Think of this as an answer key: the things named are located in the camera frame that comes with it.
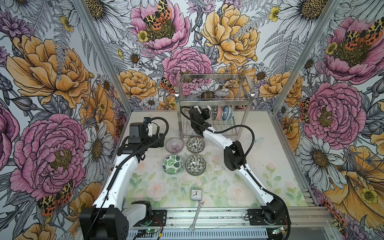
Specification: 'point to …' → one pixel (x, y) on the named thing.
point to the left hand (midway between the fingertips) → (155, 141)
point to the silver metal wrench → (192, 226)
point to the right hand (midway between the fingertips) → (207, 112)
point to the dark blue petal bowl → (214, 112)
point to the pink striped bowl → (174, 145)
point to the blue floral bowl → (227, 113)
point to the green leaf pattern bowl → (173, 164)
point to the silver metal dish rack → (229, 95)
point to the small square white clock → (196, 193)
